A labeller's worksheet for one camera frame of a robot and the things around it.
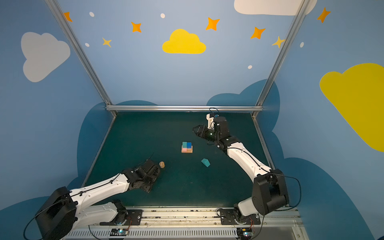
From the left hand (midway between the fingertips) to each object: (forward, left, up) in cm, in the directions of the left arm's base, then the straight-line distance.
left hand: (161, 178), depth 85 cm
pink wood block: (+20, -12, -1) cm, 23 cm away
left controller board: (-26, +17, -3) cm, 31 cm away
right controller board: (-25, -44, -3) cm, 51 cm away
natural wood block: (+19, -14, -2) cm, 24 cm away
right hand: (+21, -20, +21) cm, 35 cm away
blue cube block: (+22, -15, +1) cm, 27 cm away
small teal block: (+22, -12, +1) cm, 25 cm away
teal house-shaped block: (+11, -26, -1) cm, 28 cm away
